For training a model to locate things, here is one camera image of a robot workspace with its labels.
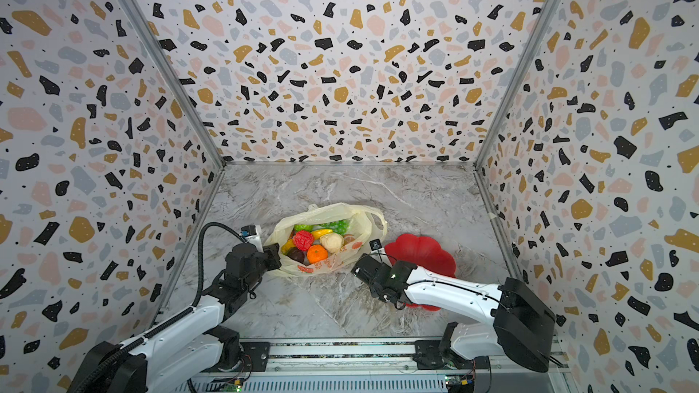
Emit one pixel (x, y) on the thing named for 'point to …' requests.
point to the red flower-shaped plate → (425, 253)
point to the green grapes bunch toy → (341, 226)
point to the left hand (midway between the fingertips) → (282, 243)
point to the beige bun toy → (332, 242)
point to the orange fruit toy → (317, 253)
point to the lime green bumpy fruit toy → (303, 226)
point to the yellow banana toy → (316, 234)
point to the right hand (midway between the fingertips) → (380, 279)
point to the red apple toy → (302, 239)
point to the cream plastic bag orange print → (365, 226)
